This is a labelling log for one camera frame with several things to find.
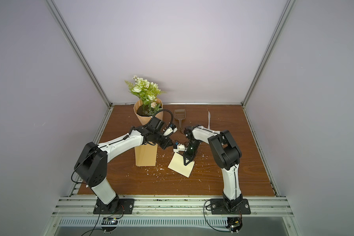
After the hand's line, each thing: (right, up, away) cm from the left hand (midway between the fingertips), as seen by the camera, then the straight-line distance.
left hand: (174, 143), depth 86 cm
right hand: (+7, -11, +4) cm, 13 cm away
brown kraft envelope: (-19, -9, +7) cm, 22 cm away
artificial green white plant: (-17, +31, +1) cm, 35 cm away
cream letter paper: (+1, -13, +1) cm, 13 cm away
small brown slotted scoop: (+3, +18, +28) cm, 33 cm away
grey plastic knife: (+25, +16, +25) cm, 39 cm away
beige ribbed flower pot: (-20, +14, +7) cm, 26 cm away
